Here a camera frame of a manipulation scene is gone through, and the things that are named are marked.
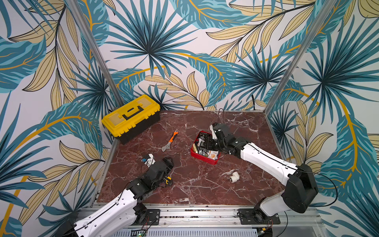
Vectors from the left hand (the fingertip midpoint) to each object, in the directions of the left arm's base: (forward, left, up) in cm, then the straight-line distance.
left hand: (170, 163), depth 80 cm
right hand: (+10, -18, +5) cm, 21 cm away
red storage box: (+12, -16, -6) cm, 21 cm away
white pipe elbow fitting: (-4, -37, -8) cm, 38 cm away
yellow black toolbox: (+28, +24, +6) cm, 37 cm away
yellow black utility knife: (-5, +1, -9) cm, 11 cm away
